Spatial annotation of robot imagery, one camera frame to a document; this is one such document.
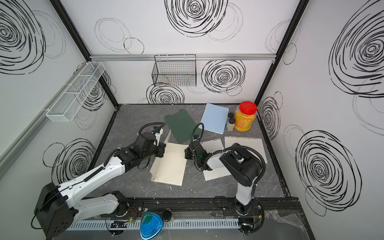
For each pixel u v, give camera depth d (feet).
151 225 2.00
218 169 2.16
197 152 2.40
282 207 2.49
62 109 2.32
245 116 3.13
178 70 4.06
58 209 1.24
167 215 2.07
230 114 3.33
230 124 3.24
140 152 1.94
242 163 1.62
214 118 3.67
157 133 2.30
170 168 2.84
